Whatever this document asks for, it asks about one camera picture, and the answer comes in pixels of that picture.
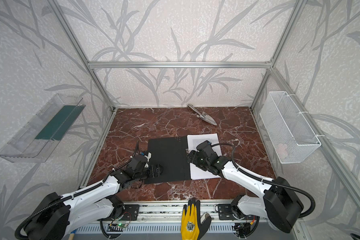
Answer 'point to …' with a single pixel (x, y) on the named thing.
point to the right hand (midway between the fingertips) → (190, 154)
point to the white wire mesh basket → (290, 137)
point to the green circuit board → (121, 225)
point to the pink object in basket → (282, 150)
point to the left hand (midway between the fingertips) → (160, 166)
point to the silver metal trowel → (204, 115)
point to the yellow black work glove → (194, 225)
